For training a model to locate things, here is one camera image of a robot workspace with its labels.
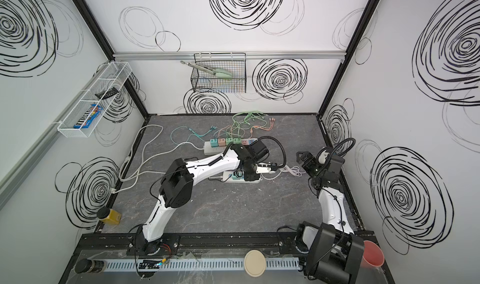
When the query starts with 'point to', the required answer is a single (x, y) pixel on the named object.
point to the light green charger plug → (228, 140)
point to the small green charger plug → (237, 141)
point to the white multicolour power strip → (209, 150)
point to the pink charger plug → (222, 142)
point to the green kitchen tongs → (219, 73)
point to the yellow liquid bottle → (109, 216)
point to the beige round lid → (254, 263)
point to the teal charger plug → (214, 142)
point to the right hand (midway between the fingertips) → (305, 158)
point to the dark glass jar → (84, 266)
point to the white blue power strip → (227, 177)
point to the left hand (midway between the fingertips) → (256, 174)
